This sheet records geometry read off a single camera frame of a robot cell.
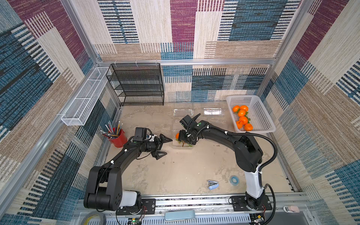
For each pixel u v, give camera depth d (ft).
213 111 3.68
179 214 2.31
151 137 2.50
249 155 1.68
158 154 2.66
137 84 3.57
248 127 3.28
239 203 2.39
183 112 3.34
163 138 2.51
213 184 2.60
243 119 3.38
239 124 3.33
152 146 2.50
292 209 2.25
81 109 2.39
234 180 2.68
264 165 1.72
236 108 3.60
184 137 2.67
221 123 3.47
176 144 3.15
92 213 2.30
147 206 2.40
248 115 3.63
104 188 1.38
